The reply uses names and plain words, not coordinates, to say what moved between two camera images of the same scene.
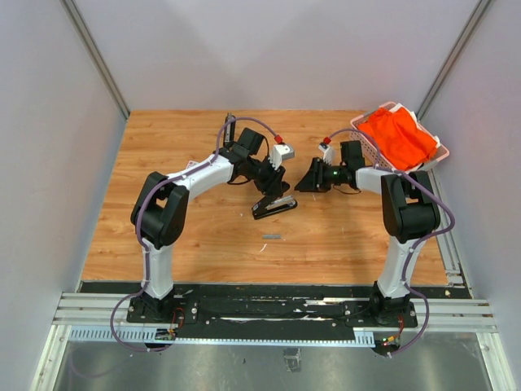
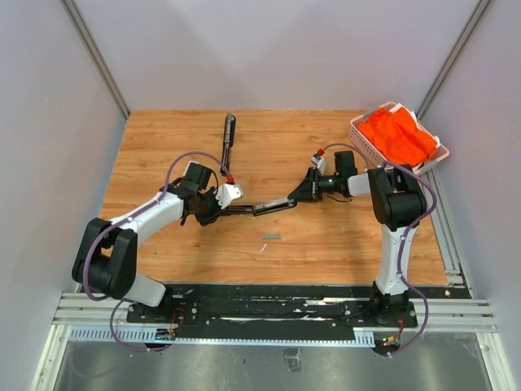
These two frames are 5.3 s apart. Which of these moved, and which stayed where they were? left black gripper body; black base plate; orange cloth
Moved: left black gripper body
Stayed: orange cloth; black base plate
